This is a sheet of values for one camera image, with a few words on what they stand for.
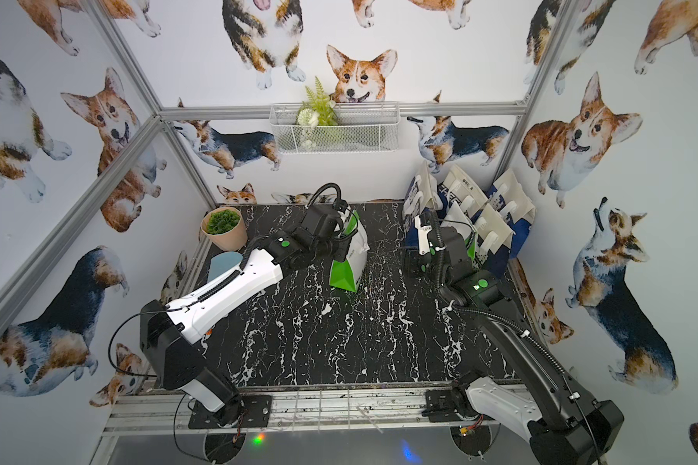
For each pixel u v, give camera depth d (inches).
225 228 39.9
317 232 22.9
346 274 36.3
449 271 20.4
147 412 29.6
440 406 28.8
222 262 40.7
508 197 38.1
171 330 17.0
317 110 32.2
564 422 14.9
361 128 36.4
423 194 36.3
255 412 28.9
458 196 39.2
